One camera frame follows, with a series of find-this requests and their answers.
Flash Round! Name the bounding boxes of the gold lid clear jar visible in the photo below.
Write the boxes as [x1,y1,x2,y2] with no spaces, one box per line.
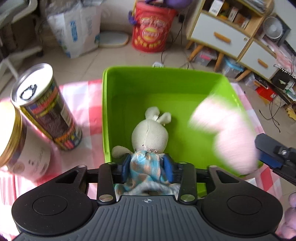
[1,101,51,181]

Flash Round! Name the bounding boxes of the white desk fan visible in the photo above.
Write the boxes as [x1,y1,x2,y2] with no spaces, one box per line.
[263,16,283,42]

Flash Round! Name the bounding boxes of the green plastic storage bin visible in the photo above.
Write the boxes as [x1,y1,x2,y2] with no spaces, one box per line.
[102,66,251,184]

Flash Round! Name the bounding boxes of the black drink can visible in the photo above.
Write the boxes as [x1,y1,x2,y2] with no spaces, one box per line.
[11,63,82,151]

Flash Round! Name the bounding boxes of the white paper shopping bag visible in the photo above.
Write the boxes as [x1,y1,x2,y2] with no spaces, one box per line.
[47,1,102,59]

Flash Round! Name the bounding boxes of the white office chair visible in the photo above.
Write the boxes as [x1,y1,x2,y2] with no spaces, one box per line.
[0,0,45,82]

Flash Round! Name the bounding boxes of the wooden shelf cabinet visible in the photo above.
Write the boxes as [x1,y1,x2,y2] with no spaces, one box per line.
[185,0,278,81]

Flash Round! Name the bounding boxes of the purple hopper ball toy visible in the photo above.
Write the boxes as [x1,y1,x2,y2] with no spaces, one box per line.
[144,0,192,9]

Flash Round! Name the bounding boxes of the beige plush rabbit doll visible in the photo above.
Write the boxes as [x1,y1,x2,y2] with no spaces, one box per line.
[111,106,180,200]

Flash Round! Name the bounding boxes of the red snack bucket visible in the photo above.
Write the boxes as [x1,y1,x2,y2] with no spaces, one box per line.
[128,1,177,53]

